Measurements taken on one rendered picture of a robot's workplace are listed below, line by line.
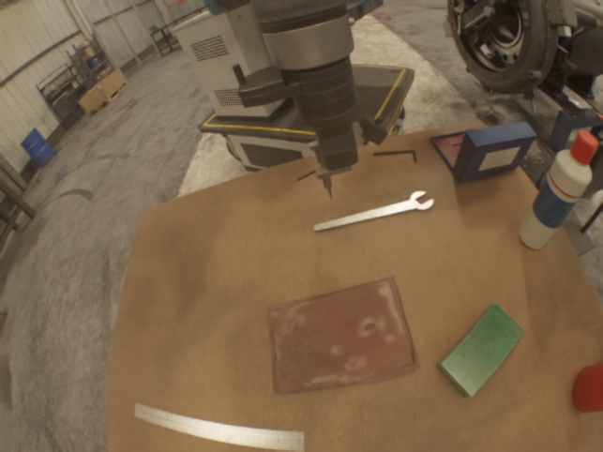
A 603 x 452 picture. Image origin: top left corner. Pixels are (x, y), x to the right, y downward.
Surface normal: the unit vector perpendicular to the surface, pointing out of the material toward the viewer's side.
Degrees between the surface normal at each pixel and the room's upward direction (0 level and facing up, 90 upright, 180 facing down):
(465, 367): 0
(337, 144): 70
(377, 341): 9
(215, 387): 0
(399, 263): 0
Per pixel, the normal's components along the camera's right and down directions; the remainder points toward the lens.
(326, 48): 0.32, 0.71
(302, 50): -0.11, 0.82
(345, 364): -0.10, -0.57
